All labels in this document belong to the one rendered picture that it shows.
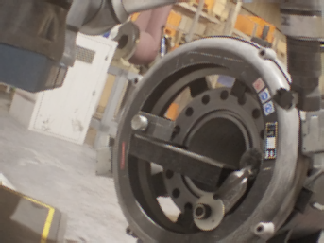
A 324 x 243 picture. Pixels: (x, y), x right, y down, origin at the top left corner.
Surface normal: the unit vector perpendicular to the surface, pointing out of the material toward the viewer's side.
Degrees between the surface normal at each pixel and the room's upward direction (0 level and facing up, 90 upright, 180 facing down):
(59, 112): 90
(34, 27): 70
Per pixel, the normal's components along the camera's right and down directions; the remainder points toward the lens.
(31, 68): 0.13, 0.07
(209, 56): -0.66, -0.21
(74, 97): 0.60, 0.23
